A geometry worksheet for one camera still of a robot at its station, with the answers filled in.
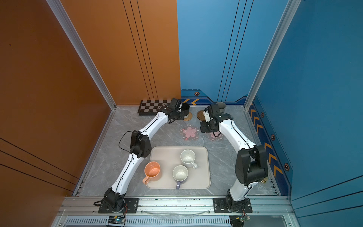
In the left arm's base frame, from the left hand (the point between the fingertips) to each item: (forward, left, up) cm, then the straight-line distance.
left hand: (183, 114), depth 106 cm
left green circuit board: (-65, +33, -9) cm, 73 cm away
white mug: (-33, -4, -6) cm, 33 cm away
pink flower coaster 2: (-16, -21, -6) cm, 27 cm away
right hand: (-18, -13, +7) cm, 23 cm away
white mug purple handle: (-42, +1, -7) cm, 43 cm away
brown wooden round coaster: (+4, -14, -6) cm, 16 cm away
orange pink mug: (-41, +18, -6) cm, 45 cm away
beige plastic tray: (-32, +8, -6) cm, 34 cm away
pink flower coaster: (-12, -5, -7) cm, 14 cm away
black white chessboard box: (+10, +30, -4) cm, 32 cm away
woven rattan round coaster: (+3, -6, -6) cm, 9 cm away
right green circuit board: (-65, -29, -8) cm, 71 cm away
